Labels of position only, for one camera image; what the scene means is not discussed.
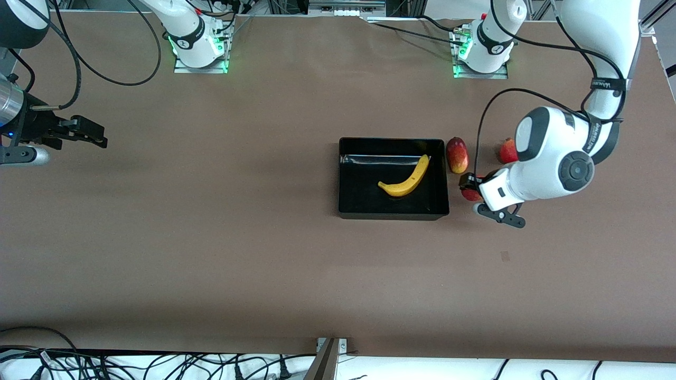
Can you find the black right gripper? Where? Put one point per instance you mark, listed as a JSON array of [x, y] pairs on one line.
[[36, 128]]

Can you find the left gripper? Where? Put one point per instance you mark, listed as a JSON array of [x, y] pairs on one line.
[[467, 182]]

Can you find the red apple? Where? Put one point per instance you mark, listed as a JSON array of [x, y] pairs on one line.
[[470, 196]]

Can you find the yellow banana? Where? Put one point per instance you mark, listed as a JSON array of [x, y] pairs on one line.
[[404, 188]]

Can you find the black plastic box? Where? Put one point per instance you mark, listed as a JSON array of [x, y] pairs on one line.
[[401, 205]]

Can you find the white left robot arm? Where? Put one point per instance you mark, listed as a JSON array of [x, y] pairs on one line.
[[554, 153]]

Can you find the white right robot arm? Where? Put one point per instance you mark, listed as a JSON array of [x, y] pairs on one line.
[[193, 31]]

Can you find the red yellow mango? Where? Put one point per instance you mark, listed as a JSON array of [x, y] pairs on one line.
[[457, 155]]

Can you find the red pomegranate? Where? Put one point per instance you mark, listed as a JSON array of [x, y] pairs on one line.
[[508, 153]]

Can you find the grey mounting beam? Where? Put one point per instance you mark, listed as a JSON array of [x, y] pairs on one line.
[[323, 367]]

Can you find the black power plug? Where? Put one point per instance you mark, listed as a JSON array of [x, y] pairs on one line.
[[284, 372], [240, 372]]

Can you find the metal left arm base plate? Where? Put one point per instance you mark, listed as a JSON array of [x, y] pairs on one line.
[[501, 75]]

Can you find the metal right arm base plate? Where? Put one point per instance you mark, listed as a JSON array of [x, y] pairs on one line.
[[182, 67]]

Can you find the small silver metal bracket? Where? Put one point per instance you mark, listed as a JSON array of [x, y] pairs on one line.
[[342, 344]]

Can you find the silver corner bracket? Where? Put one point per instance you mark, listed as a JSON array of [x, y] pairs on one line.
[[648, 26]]

